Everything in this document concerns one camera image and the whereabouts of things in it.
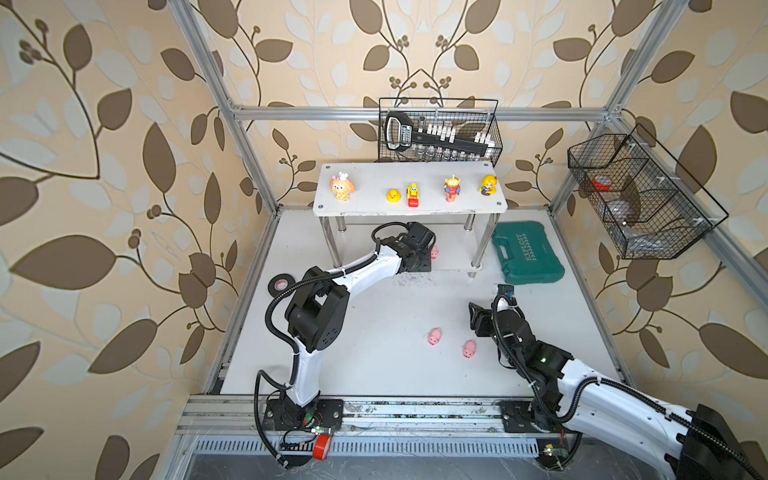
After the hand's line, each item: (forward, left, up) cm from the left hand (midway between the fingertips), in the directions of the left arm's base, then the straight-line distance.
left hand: (419, 257), depth 93 cm
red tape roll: (+9, -49, +24) cm, 55 cm away
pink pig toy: (+4, -6, -2) cm, 7 cm away
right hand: (-16, -16, -1) cm, 23 cm away
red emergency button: (-48, +24, -7) cm, 54 cm away
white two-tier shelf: (+9, +14, +23) cm, 28 cm away
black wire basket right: (-2, -56, +25) cm, 61 cm away
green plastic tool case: (+6, -37, -5) cm, 38 cm away
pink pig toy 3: (-25, -14, -10) cm, 30 cm away
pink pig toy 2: (-21, -4, -10) cm, 24 cm away
